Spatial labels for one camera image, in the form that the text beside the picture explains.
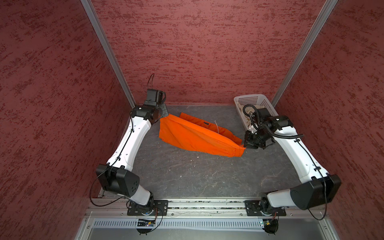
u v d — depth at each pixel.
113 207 0.76
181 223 0.71
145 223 0.72
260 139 0.62
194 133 0.85
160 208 0.75
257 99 1.18
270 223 0.72
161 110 0.72
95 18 0.74
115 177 0.40
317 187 0.39
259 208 0.74
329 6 0.71
